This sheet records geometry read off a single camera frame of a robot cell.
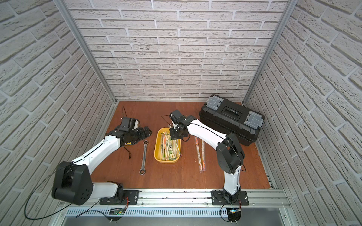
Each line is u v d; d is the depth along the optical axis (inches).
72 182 16.1
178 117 26.8
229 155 18.9
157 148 33.9
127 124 26.4
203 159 34.5
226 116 35.3
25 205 13.7
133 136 28.6
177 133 29.1
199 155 35.3
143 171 32.7
